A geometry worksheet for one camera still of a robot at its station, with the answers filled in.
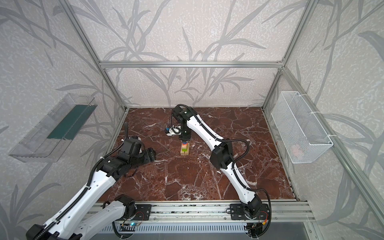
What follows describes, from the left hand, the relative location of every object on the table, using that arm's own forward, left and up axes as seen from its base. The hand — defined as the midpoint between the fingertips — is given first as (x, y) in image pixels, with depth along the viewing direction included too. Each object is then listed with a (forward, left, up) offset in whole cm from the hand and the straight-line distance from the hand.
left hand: (152, 150), depth 78 cm
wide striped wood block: (+7, -15, -12) cm, 21 cm away
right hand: (+15, -16, -5) cm, 22 cm away
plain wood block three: (+6, -14, -15) cm, 21 cm away
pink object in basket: (-1, -74, +5) cm, 74 cm away
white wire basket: (-3, -68, +20) cm, 71 cm away
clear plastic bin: (-4, +41, +15) cm, 44 cm away
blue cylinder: (+9, -16, -8) cm, 20 cm away
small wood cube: (+10, -16, -9) cm, 21 cm away
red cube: (+9, -16, -9) cm, 20 cm away
